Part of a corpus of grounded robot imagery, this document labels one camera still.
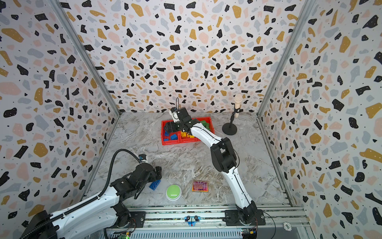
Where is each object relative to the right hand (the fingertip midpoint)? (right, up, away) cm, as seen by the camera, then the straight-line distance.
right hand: (167, 123), depth 94 cm
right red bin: (+27, +3, +15) cm, 31 cm away
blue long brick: (-5, -35, -11) cm, 37 cm away
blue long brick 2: (+2, -9, +9) cm, 13 cm away
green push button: (+6, -38, -13) cm, 41 cm away
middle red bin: (+9, -10, +11) cm, 17 cm away
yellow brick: (+9, -7, +12) cm, 16 cm away
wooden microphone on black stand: (+43, -4, +18) cm, 47 cm away
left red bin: (-2, -10, +10) cm, 14 cm away
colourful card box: (+21, -36, -11) cm, 43 cm away
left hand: (-3, -25, -11) cm, 28 cm away
